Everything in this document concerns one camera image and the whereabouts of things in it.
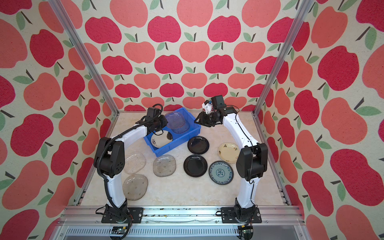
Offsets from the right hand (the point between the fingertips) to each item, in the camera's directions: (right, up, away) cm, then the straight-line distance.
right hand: (200, 121), depth 87 cm
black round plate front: (-3, -27, +4) cm, 28 cm away
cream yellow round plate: (+20, -20, +10) cm, 30 cm away
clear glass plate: (-22, -28, +6) cm, 36 cm away
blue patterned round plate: (+13, -31, +2) cm, 34 cm away
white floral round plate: (-27, -12, +15) cm, 34 cm away
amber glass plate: (-15, 0, +14) cm, 21 cm away
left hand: (-19, 0, +12) cm, 22 cm away
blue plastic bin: (-3, -5, +14) cm, 15 cm away
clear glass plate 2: (-38, -37, -3) cm, 53 cm away
